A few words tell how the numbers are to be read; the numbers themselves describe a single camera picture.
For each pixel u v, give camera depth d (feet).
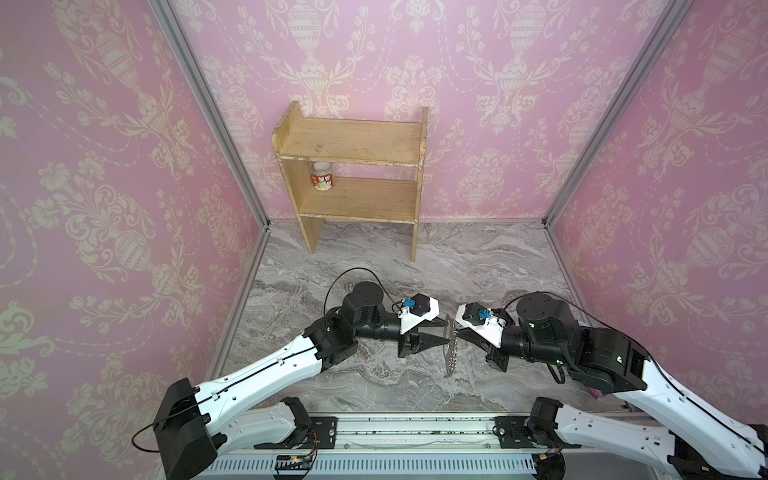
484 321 1.62
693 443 1.37
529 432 2.15
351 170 3.48
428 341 1.86
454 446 2.39
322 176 3.19
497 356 1.71
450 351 2.09
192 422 1.29
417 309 1.71
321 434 2.43
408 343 1.82
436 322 2.02
